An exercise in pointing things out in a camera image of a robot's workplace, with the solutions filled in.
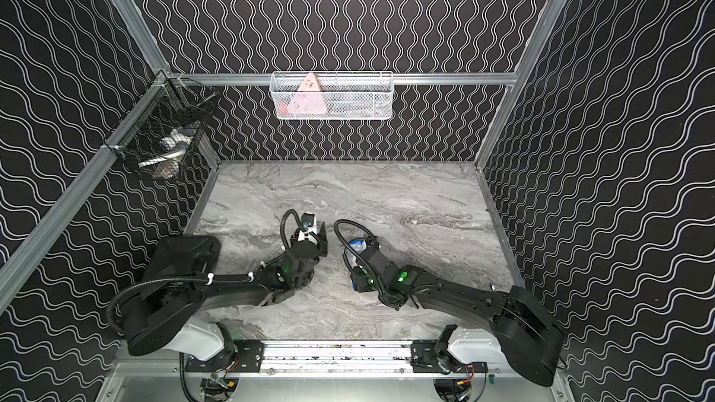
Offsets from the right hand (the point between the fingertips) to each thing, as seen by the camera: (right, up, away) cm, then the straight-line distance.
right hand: (359, 274), depth 83 cm
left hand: (-13, +16, 0) cm, 20 cm away
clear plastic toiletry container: (-2, +11, -22) cm, 24 cm away
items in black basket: (-52, +32, -9) cm, 62 cm away
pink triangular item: (-18, +53, +6) cm, 56 cm away
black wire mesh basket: (-67, +42, +8) cm, 80 cm away
